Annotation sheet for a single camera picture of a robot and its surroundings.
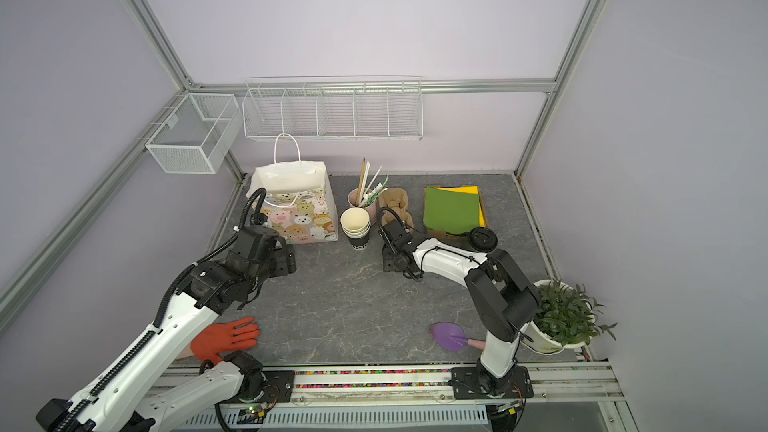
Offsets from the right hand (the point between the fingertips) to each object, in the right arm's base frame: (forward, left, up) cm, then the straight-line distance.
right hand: (395, 263), depth 92 cm
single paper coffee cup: (+4, -26, +7) cm, 28 cm away
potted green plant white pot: (-21, -39, +14) cm, 47 cm away
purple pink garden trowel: (-21, -16, -4) cm, 26 cm away
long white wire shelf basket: (+41, +20, +29) cm, 54 cm away
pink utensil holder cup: (+16, +8, +7) cm, 19 cm away
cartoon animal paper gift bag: (+10, +27, +19) cm, 35 cm away
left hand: (-8, +29, +18) cm, 34 cm away
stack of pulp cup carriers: (+25, +1, 0) cm, 25 cm away
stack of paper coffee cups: (+9, +12, +8) cm, 17 cm away
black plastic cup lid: (+4, -27, +7) cm, 28 cm away
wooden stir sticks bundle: (+23, +9, +8) cm, 26 cm away
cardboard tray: (+18, -31, 0) cm, 36 cm away
